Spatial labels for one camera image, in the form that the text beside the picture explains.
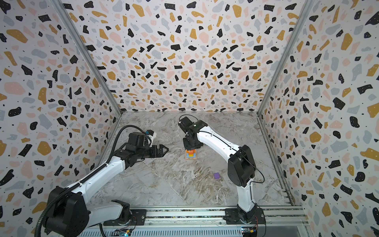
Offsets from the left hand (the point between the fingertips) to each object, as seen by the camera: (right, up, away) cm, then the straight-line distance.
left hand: (162, 147), depth 83 cm
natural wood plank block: (+15, -9, +12) cm, 22 cm away
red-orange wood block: (+16, -5, +9) cm, 19 cm away
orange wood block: (+13, -4, +10) cm, 17 cm away
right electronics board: (+45, -39, -11) cm, 61 cm away
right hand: (+14, +1, +3) cm, 14 cm away
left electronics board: (-16, -38, -12) cm, 43 cm away
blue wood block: (+13, -7, +11) cm, 19 cm away
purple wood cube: (+31, -17, +6) cm, 36 cm away
